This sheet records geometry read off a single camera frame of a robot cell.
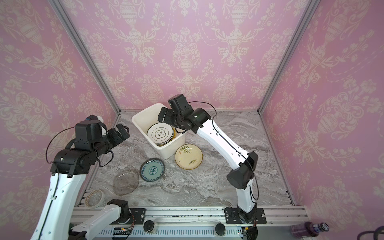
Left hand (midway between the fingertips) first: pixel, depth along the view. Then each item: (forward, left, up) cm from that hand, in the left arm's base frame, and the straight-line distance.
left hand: (123, 133), depth 66 cm
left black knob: (-32, -13, -23) cm, 41 cm away
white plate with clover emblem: (+22, -7, -30) cm, 38 cm away
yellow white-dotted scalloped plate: (+19, -18, -29) cm, 39 cm away
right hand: (+10, -17, -1) cm, 20 cm away
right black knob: (-31, -45, -33) cm, 64 cm away
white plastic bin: (+28, -1, -19) cm, 34 cm away
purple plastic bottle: (-31, -82, -25) cm, 91 cm away
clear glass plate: (-11, +7, -34) cm, 36 cm away
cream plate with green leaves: (+5, -28, -31) cm, 42 cm away
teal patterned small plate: (-3, -6, -33) cm, 34 cm away
